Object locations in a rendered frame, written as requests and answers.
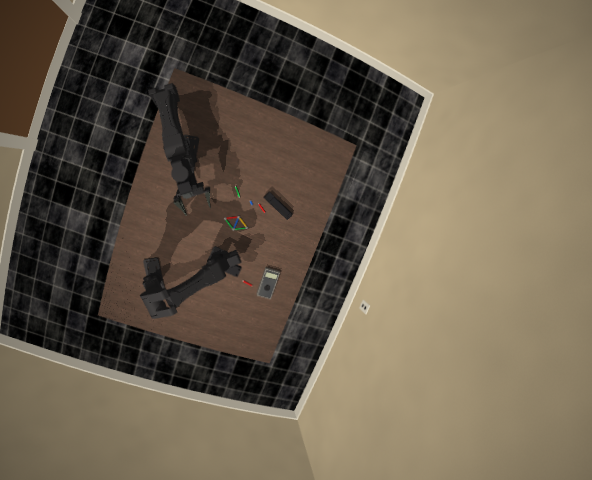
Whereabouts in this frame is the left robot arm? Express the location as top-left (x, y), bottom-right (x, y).
top-left (148, 83), bottom-right (199, 199)

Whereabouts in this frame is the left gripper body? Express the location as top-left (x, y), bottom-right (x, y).
top-left (174, 172), bottom-right (210, 201)

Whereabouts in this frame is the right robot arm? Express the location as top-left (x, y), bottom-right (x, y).
top-left (140, 250), bottom-right (242, 319)

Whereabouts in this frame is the black stapler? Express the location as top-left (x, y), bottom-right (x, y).
top-left (263, 191), bottom-right (293, 220)

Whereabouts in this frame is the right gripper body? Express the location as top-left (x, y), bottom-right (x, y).
top-left (208, 246), bottom-right (228, 259)

